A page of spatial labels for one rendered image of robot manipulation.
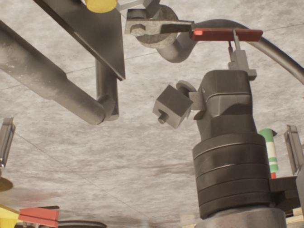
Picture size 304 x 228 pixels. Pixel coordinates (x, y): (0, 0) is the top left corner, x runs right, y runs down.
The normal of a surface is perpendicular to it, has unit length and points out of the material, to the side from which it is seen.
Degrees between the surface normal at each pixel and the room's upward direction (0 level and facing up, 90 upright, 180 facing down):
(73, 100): 45
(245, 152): 90
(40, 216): 90
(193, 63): 0
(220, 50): 0
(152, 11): 60
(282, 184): 90
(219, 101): 70
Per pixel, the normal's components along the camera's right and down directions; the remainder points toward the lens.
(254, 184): 0.31, -0.40
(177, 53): 0.73, 0.49
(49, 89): 0.49, 0.73
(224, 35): 0.10, 0.91
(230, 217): -0.30, -0.35
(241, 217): -0.09, -0.39
